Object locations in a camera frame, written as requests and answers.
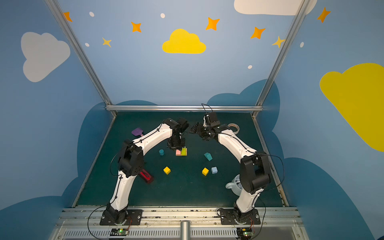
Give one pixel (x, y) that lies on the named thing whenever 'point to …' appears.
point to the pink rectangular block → (178, 152)
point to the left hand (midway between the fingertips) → (181, 149)
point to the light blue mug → (235, 185)
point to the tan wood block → (181, 155)
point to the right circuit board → (244, 233)
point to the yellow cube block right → (205, 171)
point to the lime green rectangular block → (183, 152)
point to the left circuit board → (114, 232)
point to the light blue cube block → (214, 170)
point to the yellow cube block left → (167, 170)
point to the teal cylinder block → (161, 152)
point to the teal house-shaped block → (208, 156)
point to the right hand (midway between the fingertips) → (196, 129)
